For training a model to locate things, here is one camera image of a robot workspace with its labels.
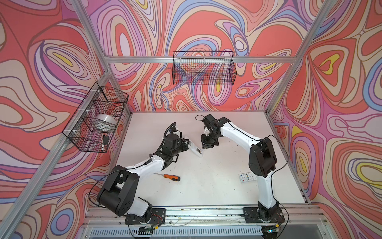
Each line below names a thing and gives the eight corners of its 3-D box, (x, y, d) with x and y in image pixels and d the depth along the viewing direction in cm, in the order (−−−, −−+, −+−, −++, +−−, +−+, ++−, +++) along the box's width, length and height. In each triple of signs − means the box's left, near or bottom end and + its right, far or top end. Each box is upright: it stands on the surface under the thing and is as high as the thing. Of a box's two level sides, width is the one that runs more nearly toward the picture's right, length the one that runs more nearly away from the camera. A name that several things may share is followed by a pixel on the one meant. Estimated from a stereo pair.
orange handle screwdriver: (154, 176, 88) (153, 174, 87) (156, 172, 90) (155, 170, 88) (179, 182, 86) (179, 180, 85) (180, 178, 88) (180, 176, 86)
